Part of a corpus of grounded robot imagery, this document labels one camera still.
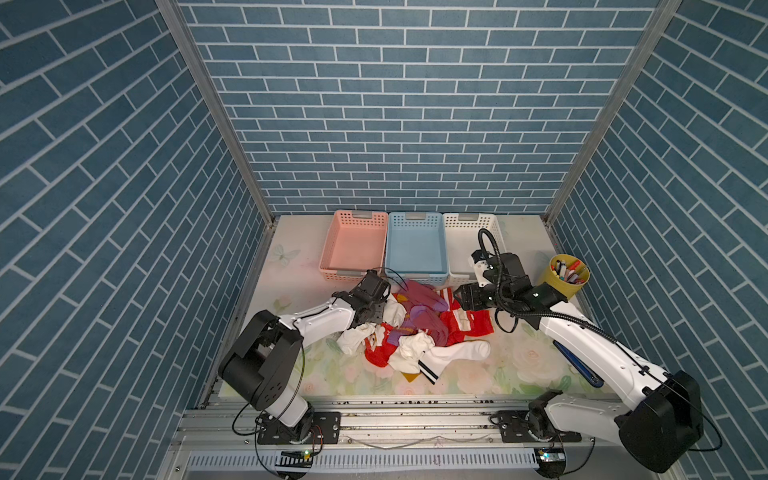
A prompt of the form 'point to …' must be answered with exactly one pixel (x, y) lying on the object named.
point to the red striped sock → (451, 303)
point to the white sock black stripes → (351, 339)
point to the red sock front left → (381, 354)
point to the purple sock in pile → (420, 305)
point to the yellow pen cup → (567, 275)
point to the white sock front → (416, 351)
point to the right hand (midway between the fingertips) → (466, 292)
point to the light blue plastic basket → (415, 247)
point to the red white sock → (460, 323)
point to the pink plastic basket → (356, 242)
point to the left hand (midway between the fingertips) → (380, 310)
